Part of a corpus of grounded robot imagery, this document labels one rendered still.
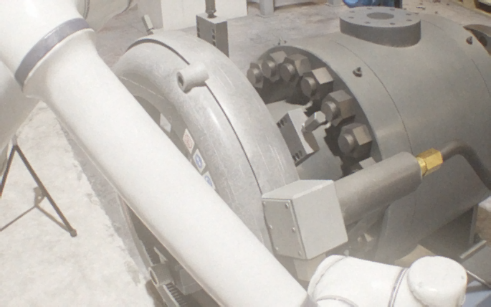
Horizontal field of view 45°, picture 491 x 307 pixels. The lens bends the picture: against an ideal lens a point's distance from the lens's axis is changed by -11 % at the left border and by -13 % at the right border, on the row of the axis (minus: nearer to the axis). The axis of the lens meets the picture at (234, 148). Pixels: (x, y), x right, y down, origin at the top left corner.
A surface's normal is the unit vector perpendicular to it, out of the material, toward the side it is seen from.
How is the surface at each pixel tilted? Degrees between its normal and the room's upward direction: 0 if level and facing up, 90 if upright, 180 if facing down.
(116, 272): 0
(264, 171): 55
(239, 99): 35
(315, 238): 68
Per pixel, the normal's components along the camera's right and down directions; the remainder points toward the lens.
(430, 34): 0.06, -0.77
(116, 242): -0.09, -0.90
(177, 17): 0.42, 0.36
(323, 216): 0.44, -0.04
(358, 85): 0.22, -0.55
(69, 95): -0.16, 0.11
